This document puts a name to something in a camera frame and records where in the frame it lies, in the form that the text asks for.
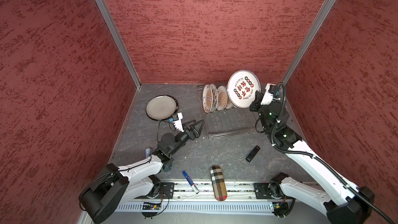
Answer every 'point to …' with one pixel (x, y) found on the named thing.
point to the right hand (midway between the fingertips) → (253, 94)
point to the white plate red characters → (242, 87)
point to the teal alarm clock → (168, 169)
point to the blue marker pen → (190, 182)
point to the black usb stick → (252, 153)
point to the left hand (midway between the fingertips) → (201, 123)
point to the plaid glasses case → (218, 183)
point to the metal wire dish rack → (226, 122)
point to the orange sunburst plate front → (207, 98)
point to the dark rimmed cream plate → (161, 107)
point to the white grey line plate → (161, 107)
